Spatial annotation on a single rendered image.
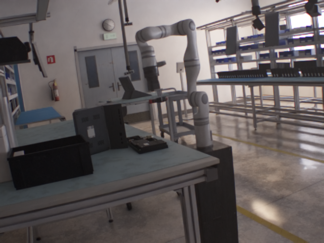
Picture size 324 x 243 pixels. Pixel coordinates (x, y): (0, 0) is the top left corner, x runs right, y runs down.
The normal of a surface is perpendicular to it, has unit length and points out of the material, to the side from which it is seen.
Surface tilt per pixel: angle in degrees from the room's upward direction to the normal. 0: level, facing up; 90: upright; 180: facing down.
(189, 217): 90
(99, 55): 90
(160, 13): 90
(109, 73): 90
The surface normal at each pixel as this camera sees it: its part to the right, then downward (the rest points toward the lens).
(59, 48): 0.40, 0.09
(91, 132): 0.66, 0.03
